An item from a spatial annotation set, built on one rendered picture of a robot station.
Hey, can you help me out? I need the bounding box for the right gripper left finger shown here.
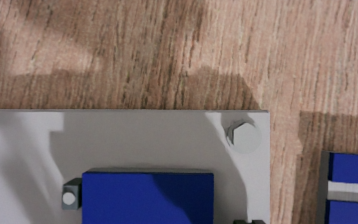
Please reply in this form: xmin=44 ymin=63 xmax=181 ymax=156
xmin=233 ymin=219 xmax=249 ymax=224

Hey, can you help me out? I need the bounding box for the blue rectangular plate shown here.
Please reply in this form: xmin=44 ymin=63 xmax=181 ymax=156
xmin=82 ymin=168 xmax=214 ymax=224

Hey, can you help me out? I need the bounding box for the blue rectangular block with slot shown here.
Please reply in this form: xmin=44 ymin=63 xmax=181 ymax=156
xmin=316 ymin=150 xmax=358 ymax=224

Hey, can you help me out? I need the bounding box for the grey fixture plate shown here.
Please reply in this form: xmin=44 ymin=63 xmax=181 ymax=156
xmin=0 ymin=109 xmax=270 ymax=224

